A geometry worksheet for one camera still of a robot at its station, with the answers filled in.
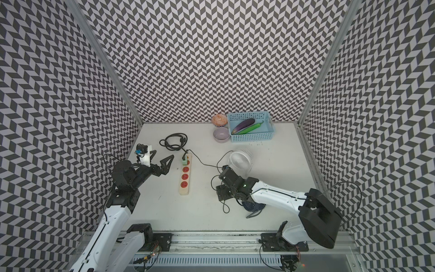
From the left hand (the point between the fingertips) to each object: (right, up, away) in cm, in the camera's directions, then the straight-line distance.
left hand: (163, 155), depth 77 cm
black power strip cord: (+1, +7, +31) cm, 32 cm away
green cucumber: (+45, +14, +35) cm, 59 cm away
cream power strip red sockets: (+7, -13, +15) cm, 21 cm away
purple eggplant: (+41, +17, +37) cm, 58 cm away
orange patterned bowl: (+24, +20, +43) cm, 53 cm away
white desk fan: (+37, -6, +15) cm, 41 cm away
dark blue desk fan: (+42, -24, +1) cm, 48 cm away
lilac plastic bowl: (+26, +10, +32) cm, 42 cm away
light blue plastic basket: (+57, +12, +38) cm, 69 cm away
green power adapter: (+6, -6, +16) cm, 18 cm away
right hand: (+28, -19, +6) cm, 35 cm away
